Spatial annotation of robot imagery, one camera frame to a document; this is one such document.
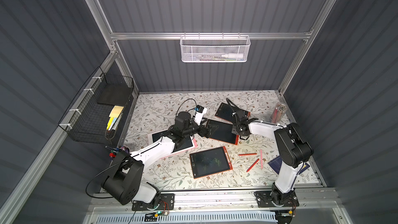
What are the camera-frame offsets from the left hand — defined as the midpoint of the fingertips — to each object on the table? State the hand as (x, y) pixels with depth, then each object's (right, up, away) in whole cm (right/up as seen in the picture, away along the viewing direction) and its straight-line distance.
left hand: (215, 125), depth 79 cm
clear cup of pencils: (+37, +6, +8) cm, 38 cm away
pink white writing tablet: (-15, -13, +15) cm, 25 cm away
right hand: (+17, -5, +20) cm, 27 cm away
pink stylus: (+27, -20, +9) cm, 35 cm away
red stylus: (+19, -18, +11) cm, 29 cm away
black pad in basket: (-53, +16, +2) cm, 55 cm away
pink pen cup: (-47, -12, +1) cm, 49 cm away
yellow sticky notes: (-49, +6, -6) cm, 49 cm away
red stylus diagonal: (+20, -24, +6) cm, 32 cm away
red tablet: (+7, -7, +21) cm, 23 cm away
